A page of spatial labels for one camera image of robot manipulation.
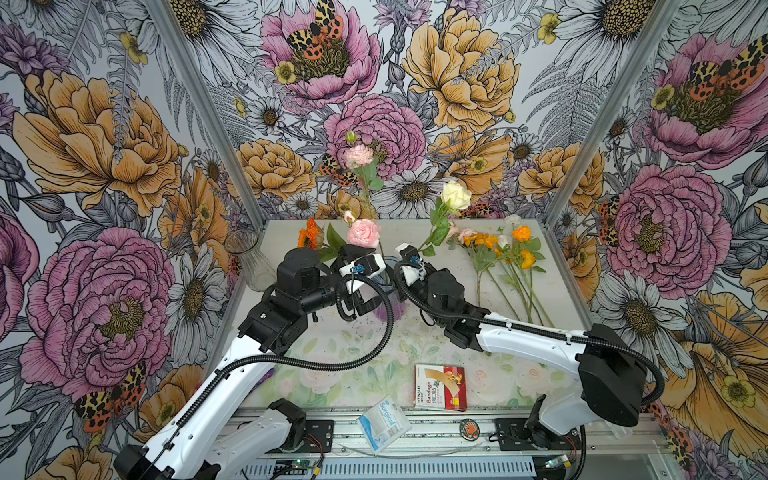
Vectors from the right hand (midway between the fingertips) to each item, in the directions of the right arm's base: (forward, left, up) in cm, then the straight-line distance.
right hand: (392, 267), depth 76 cm
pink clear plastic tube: (-33, -54, -25) cm, 69 cm away
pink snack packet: (-19, +35, -23) cm, 46 cm away
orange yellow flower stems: (+19, -40, -25) cm, 51 cm away
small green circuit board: (-38, +24, -25) cm, 51 cm away
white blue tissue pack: (-30, +3, -25) cm, 39 cm away
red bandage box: (-23, -12, -22) cm, 34 cm away
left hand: (-7, +3, +7) cm, 10 cm away
